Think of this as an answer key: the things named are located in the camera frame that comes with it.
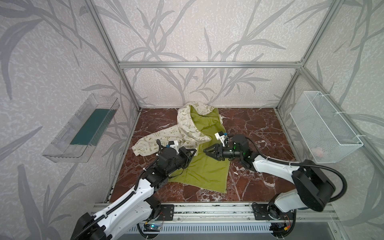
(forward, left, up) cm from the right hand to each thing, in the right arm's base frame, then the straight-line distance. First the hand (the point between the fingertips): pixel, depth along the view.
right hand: (205, 148), depth 76 cm
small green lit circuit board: (-32, +25, -18) cm, 45 cm away
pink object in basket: (-3, -56, +2) cm, 56 cm away
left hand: (0, +3, +3) cm, 4 cm away
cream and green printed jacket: (+27, +5, -14) cm, 31 cm away
